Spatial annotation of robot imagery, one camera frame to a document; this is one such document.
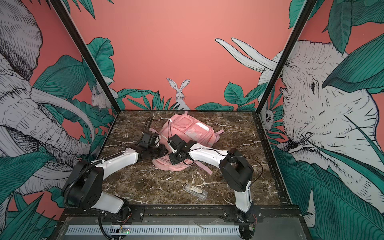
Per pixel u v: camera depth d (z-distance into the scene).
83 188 0.43
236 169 0.48
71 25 0.75
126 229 0.71
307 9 0.70
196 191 0.80
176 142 0.69
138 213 0.74
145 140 0.71
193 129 1.00
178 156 0.64
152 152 0.75
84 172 0.43
